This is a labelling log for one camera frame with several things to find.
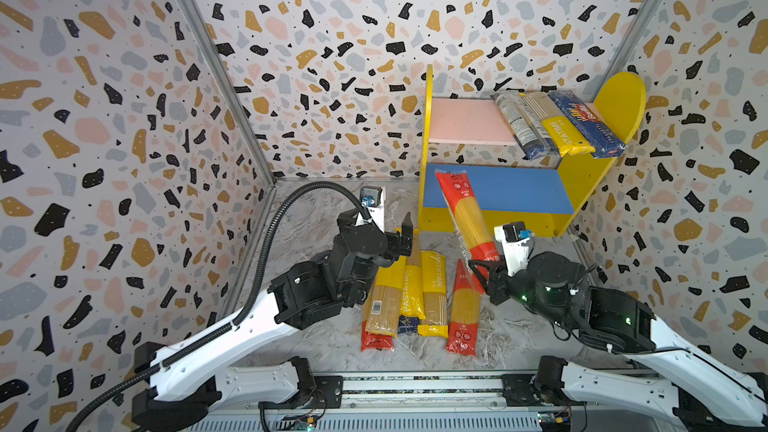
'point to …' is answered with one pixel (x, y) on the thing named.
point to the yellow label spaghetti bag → (383, 303)
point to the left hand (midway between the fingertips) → (390, 209)
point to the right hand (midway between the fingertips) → (471, 257)
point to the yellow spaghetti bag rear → (412, 303)
